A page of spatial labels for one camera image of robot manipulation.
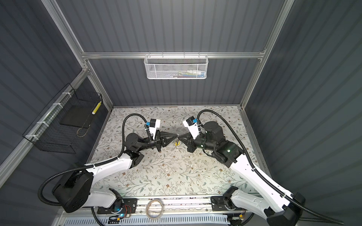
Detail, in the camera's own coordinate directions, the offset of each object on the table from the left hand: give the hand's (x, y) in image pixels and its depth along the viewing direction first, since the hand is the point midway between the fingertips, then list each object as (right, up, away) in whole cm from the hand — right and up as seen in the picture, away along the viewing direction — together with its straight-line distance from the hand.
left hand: (178, 141), depth 63 cm
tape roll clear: (-17, -36, +9) cm, 41 cm away
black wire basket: (-61, +5, 0) cm, 61 cm away
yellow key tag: (-1, -2, +4) cm, 5 cm away
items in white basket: (+5, +40, +30) cm, 50 cm away
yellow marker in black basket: (-49, +17, +18) cm, 54 cm away
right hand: (+1, +1, +2) cm, 3 cm away
